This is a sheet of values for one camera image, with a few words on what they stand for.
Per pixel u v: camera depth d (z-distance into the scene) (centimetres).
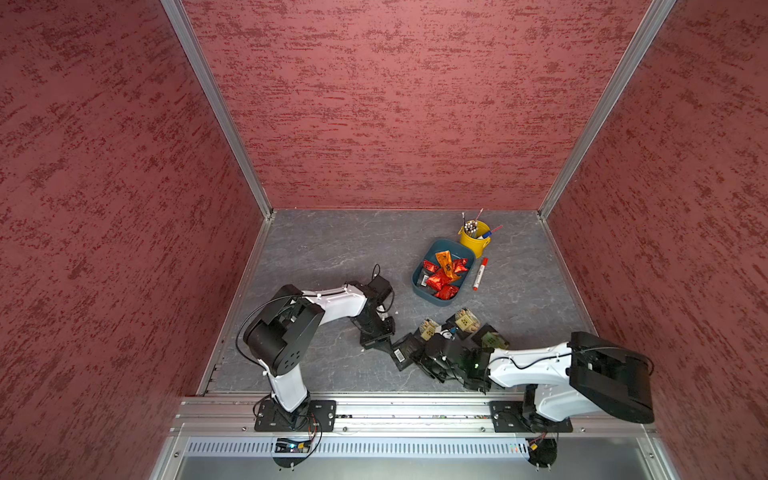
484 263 104
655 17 71
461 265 100
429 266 99
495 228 100
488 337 88
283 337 47
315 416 74
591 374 43
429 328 89
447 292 92
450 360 63
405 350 85
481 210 118
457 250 106
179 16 71
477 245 101
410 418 76
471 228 93
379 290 76
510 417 74
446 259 103
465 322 91
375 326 78
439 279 94
